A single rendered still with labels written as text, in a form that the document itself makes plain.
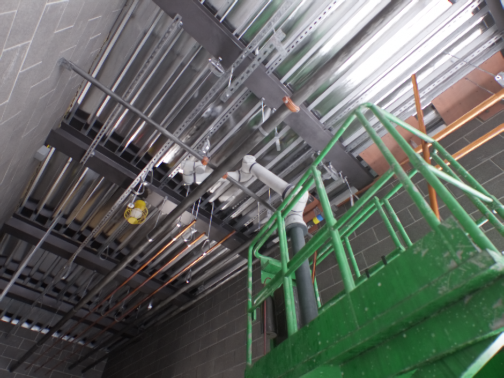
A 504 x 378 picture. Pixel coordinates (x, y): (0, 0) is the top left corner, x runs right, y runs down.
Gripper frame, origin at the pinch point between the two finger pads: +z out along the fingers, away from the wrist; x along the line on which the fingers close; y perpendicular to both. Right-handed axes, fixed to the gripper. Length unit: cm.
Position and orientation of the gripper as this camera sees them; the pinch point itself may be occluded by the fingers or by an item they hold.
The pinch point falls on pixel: (204, 151)
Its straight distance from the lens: 284.0
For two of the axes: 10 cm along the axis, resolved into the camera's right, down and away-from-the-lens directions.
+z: 0.0, -6.3, 7.8
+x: -7.3, -5.3, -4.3
